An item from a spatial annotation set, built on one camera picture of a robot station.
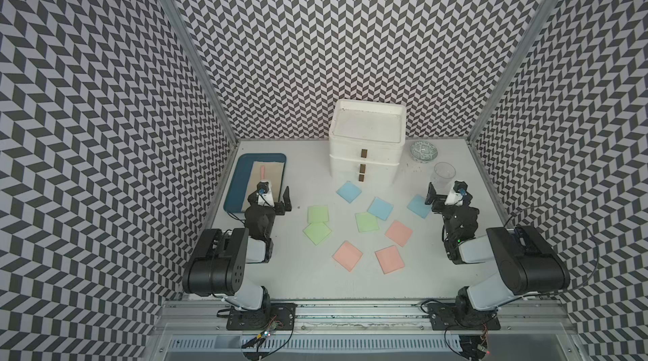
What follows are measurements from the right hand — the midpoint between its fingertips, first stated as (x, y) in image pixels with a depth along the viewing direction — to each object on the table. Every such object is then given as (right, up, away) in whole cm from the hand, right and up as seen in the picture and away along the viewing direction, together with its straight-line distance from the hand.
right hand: (442, 187), depth 89 cm
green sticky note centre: (-27, -14, +5) cm, 30 cm away
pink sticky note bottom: (-20, -24, -4) cm, 32 cm away
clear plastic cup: (+4, +3, +9) cm, 10 cm away
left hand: (-60, 0, +1) cm, 60 cm away
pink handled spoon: (-70, +5, +16) cm, 72 cm away
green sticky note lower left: (-45, -16, 0) cm, 48 cm away
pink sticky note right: (-15, -17, +2) cm, 23 cm away
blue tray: (-79, -1, +13) cm, 80 cm away
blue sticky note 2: (-33, -3, +13) cm, 36 cm away
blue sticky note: (-21, -9, +7) cm, 24 cm away
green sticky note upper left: (-45, -11, +5) cm, 46 cm away
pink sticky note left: (-34, -23, -4) cm, 41 cm away
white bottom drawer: (-27, +3, +10) cm, 29 cm away
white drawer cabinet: (-27, +17, +2) cm, 32 cm away
